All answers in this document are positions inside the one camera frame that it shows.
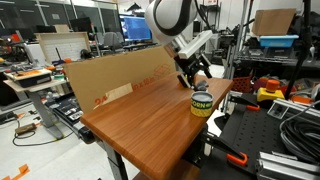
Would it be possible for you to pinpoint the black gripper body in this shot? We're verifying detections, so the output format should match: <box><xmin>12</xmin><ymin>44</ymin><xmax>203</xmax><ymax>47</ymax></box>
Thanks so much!
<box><xmin>173</xmin><ymin>49</ymin><xmax>209</xmax><ymax>79</ymax></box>

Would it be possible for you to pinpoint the gray plush doll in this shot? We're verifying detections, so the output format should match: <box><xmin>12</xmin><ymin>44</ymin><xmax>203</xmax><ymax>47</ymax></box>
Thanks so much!
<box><xmin>194</xmin><ymin>79</ymin><xmax>210</xmax><ymax>93</ymax></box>

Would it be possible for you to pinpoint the corn can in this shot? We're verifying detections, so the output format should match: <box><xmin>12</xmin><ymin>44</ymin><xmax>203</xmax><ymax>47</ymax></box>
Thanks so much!
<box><xmin>189</xmin><ymin>91</ymin><xmax>214</xmax><ymax>118</ymax></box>

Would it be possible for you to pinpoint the red perforated crate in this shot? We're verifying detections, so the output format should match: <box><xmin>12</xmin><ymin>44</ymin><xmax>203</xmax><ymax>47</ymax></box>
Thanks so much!
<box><xmin>230</xmin><ymin>75</ymin><xmax>253</xmax><ymax>94</ymax></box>

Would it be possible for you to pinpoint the lit computer monitor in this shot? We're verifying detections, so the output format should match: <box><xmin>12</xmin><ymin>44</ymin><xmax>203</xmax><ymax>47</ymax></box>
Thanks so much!
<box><xmin>118</xmin><ymin>13</ymin><xmax>154</xmax><ymax>43</ymax></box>

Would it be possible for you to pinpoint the emergency stop button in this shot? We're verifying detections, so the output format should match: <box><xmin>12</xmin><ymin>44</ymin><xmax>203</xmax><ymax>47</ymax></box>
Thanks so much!
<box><xmin>256</xmin><ymin>78</ymin><xmax>286</xmax><ymax>103</ymax></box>

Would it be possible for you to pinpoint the large cardboard sheet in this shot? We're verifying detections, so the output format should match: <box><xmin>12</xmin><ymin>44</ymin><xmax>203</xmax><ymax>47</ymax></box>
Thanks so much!
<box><xmin>63</xmin><ymin>45</ymin><xmax>178</xmax><ymax>114</ymax></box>

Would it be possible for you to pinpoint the blue plastic bin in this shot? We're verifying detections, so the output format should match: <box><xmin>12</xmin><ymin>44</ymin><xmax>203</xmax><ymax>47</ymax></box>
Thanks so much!
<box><xmin>258</xmin><ymin>34</ymin><xmax>300</xmax><ymax>49</ymax></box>

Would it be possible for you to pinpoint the black perforated breadboard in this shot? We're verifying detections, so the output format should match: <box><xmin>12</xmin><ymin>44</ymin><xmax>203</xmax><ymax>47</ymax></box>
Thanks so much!
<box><xmin>199</xmin><ymin>99</ymin><xmax>294</xmax><ymax>178</ymax></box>

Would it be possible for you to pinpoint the plain cardboard box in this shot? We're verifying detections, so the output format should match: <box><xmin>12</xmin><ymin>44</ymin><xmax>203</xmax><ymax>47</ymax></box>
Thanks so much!
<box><xmin>251</xmin><ymin>8</ymin><xmax>297</xmax><ymax>37</ymax></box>

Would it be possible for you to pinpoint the gray office chair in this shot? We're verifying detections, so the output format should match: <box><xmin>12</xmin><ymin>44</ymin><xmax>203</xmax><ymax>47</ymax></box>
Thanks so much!
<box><xmin>101</xmin><ymin>31</ymin><xmax>123</xmax><ymax>51</ymax></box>

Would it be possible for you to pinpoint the aluminium extrusion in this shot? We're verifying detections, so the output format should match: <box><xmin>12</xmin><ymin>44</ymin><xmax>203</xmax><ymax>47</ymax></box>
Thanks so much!
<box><xmin>256</xmin><ymin>151</ymin><xmax>320</xmax><ymax>180</ymax></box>
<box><xmin>266</xmin><ymin>98</ymin><xmax>320</xmax><ymax>122</ymax></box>

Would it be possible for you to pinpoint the black vertical pole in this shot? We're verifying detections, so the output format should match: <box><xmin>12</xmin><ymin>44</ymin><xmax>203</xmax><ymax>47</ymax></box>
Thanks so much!
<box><xmin>284</xmin><ymin>0</ymin><xmax>313</xmax><ymax>100</ymax></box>

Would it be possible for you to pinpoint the gray table leg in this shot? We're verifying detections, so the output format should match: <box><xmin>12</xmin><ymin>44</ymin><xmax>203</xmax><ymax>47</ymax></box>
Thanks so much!
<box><xmin>98</xmin><ymin>141</ymin><xmax>129</xmax><ymax>180</ymax></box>

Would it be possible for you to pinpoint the black device with labels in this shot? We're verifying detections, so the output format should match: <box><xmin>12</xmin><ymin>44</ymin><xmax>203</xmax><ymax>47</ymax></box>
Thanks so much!
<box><xmin>49</xmin><ymin>94</ymin><xmax>84</xmax><ymax>126</ymax></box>

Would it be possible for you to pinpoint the white pegboard panel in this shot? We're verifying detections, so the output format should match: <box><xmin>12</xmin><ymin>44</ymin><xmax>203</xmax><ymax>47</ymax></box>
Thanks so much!
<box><xmin>34</xmin><ymin>31</ymin><xmax>92</xmax><ymax>65</ymax></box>

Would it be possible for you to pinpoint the gray side table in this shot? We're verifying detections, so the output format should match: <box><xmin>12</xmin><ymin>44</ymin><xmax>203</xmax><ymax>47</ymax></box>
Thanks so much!
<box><xmin>3</xmin><ymin>68</ymin><xmax>69</xmax><ymax>139</ymax></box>

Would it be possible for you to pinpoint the black tool case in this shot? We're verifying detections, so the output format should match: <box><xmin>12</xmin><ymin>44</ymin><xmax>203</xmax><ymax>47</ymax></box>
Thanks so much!
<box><xmin>13</xmin><ymin>68</ymin><xmax>53</xmax><ymax>88</ymax></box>

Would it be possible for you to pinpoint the orange floor tape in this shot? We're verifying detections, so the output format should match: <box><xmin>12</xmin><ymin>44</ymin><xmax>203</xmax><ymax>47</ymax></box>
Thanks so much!
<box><xmin>1</xmin><ymin>163</ymin><xmax>31</xmax><ymax>180</ymax></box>

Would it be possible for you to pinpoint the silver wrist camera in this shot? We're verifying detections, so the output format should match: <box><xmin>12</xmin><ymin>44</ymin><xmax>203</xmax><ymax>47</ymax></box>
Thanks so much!
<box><xmin>177</xmin><ymin>29</ymin><xmax>214</xmax><ymax>60</ymax></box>

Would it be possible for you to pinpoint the black clamp orange handle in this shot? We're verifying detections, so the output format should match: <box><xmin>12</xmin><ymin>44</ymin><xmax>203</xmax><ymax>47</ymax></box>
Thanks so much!
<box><xmin>228</xmin><ymin>94</ymin><xmax>261</xmax><ymax>113</ymax></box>
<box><xmin>201</xmin><ymin>131</ymin><xmax>249</xmax><ymax>168</ymax></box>

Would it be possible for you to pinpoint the black cable bundle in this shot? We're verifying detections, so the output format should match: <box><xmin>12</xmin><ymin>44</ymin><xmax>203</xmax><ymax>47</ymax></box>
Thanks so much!
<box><xmin>279</xmin><ymin>99</ymin><xmax>320</xmax><ymax>164</ymax></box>

